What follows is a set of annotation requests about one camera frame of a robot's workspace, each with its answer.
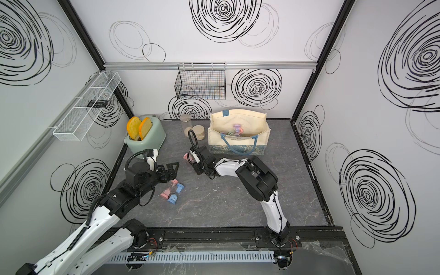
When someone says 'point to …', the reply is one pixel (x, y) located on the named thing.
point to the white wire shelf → (79, 116)
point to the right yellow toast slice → (144, 127)
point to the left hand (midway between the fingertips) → (171, 165)
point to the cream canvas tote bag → (255, 131)
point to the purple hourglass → (237, 128)
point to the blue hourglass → (173, 197)
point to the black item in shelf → (98, 103)
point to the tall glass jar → (185, 121)
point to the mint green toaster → (153, 140)
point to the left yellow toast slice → (133, 126)
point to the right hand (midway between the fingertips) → (196, 163)
